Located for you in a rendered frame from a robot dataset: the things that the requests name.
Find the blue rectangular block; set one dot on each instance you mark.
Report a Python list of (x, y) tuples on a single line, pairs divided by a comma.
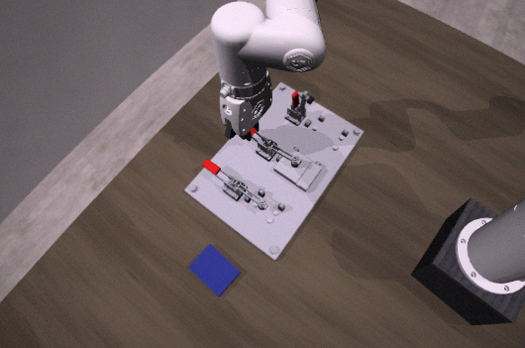
[(214, 270)]

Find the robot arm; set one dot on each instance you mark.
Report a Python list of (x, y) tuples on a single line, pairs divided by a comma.
[(290, 37)]

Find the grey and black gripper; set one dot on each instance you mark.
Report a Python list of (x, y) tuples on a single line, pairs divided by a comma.
[(245, 113)]

